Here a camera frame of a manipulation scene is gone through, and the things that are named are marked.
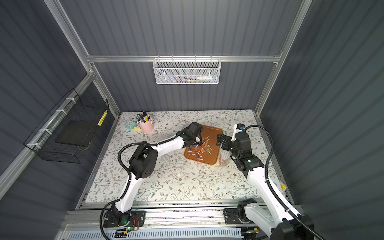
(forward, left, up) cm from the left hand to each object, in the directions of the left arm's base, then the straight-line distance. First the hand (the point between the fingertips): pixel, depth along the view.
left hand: (189, 126), depth 97 cm
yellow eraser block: (+8, +40, -12) cm, 42 cm away
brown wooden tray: (-18, -15, -11) cm, 26 cm away
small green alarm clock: (+10, +45, -10) cm, 47 cm away
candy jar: (-23, -20, -1) cm, 31 cm away
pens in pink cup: (+7, +32, 0) cm, 33 cm away
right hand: (-16, -21, +10) cm, 28 cm away
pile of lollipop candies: (-12, -6, -11) cm, 17 cm away
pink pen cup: (+5, +30, -6) cm, 31 cm away
